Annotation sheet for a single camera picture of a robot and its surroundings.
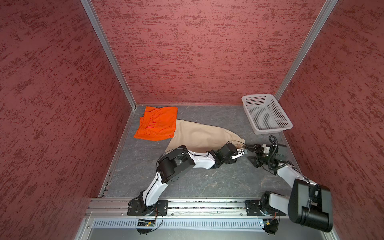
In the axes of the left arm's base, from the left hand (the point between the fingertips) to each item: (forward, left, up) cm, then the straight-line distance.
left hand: (233, 151), depth 91 cm
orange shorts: (+21, +52, -1) cm, 56 cm away
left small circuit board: (-37, +50, -7) cm, 62 cm away
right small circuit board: (-37, -12, -4) cm, 39 cm away
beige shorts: (+11, +20, -2) cm, 23 cm away
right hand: (-3, -6, +3) cm, 7 cm away
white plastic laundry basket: (+35, -31, -3) cm, 47 cm away
